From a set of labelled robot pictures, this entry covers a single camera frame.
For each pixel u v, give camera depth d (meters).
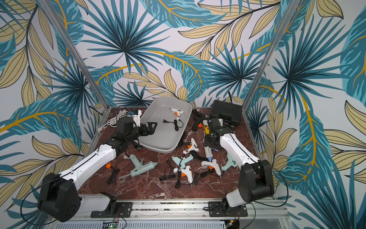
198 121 1.09
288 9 0.70
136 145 0.89
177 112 1.13
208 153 0.90
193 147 0.95
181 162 0.88
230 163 0.88
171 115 1.13
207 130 1.03
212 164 0.88
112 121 1.07
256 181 0.43
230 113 1.11
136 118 0.72
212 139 0.63
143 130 0.72
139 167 0.84
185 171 0.85
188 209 0.75
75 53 0.84
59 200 0.40
